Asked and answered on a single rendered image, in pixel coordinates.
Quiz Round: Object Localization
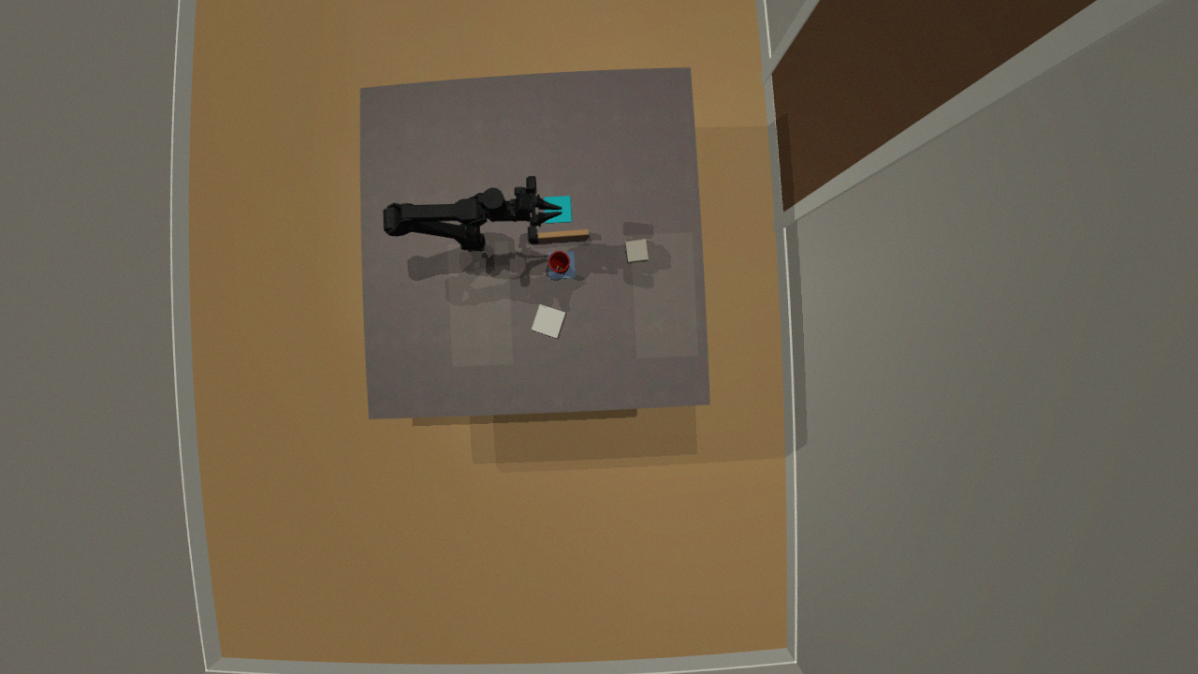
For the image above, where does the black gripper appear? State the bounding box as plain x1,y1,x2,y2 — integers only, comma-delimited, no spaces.
507,176,562,244

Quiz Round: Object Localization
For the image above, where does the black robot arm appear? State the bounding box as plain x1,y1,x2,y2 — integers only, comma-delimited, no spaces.
383,187,532,251

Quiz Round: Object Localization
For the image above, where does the red cup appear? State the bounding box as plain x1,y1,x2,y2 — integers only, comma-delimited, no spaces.
547,251,570,273

